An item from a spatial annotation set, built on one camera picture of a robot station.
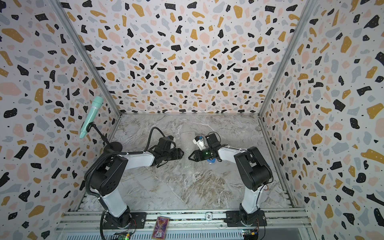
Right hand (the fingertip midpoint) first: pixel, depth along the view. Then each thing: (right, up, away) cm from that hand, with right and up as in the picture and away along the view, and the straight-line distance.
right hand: (194, 158), depth 91 cm
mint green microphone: (-49, +32, -14) cm, 60 cm away
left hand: (-6, +2, +4) cm, 7 cm away
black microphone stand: (-55, +6, +7) cm, 55 cm away
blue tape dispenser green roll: (+12, -2, +4) cm, 13 cm away
